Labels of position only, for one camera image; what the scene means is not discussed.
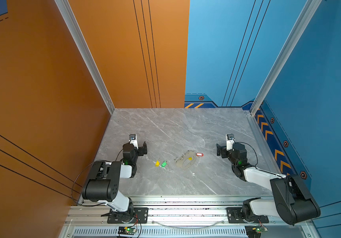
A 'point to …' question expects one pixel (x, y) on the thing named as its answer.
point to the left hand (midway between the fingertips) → (137, 140)
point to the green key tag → (164, 164)
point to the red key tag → (199, 154)
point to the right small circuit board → (254, 231)
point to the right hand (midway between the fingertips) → (224, 143)
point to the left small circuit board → (126, 230)
